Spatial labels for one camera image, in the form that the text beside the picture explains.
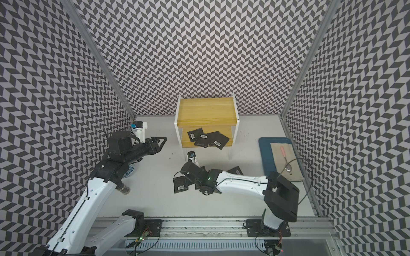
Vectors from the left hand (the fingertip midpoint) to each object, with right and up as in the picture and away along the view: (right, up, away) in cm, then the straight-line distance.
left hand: (163, 141), depth 71 cm
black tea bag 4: (+4, -25, +15) cm, 29 cm away
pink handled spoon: (+66, -17, +20) cm, 71 cm away
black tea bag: (+12, +2, +17) cm, 21 cm away
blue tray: (+55, -15, +23) cm, 62 cm away
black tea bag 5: (+36, -18, +20) cm, 45 cm away
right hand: (+11, -17, +9) cm, 22 cm away
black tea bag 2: (+17, -1, +16) cm, 23 cm away
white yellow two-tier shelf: (+23, +12, +5) cm, 26 cm away
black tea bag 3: (+25, 0, +16) cm, 30 cm away
